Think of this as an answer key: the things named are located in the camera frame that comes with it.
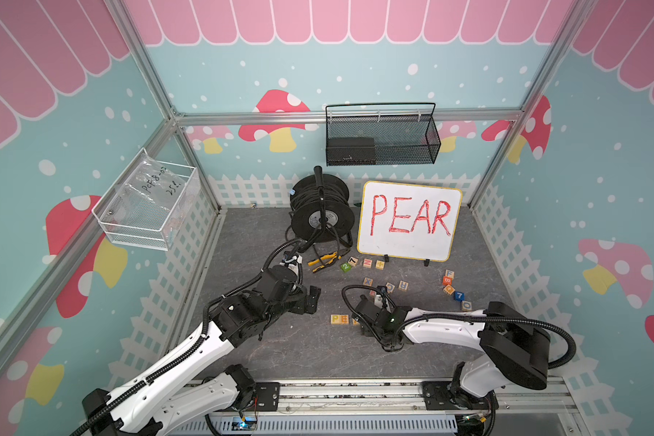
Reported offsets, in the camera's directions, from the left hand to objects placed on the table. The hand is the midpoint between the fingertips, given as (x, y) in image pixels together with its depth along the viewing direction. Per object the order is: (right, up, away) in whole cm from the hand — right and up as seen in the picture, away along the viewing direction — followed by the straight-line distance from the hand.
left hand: (304, 293), depth 74 cm
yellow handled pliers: (+8, +7, +30) cm, 32 cm away
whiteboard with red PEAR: (+35, +21, +23) cm, 47 cm away
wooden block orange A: (+14, -6, -5) cm, 16 cm away
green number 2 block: (+12, +4, +26) cm, 29 cm away
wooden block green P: (+8, -11, +14) cm, 20 cm away
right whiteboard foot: (+43, +5, +29) cm, 52 cm away
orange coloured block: (+48, -3, +21) cm, 53 cm away
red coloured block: (+48, 0, +23) cm, 54 cm away
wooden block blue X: (+20, -1, +23) cm, 31 cm away
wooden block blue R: (+32, -2, +21) cm, 38 cm away
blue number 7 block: (+51, -5, +18) cm, 54 cm away
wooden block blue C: (+28, -3, +21) cm, 35 cm away
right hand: (+20, -13, +14) cm, 28 cm away
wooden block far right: (+51, +2, +25) cm, 57 cm away
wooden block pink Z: (+21, +5, +28) cm, 35 cm away
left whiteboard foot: (+28, +7, +29) cm, 41 cm away
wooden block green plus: (+25, +5, +26) cm, 37 cm away
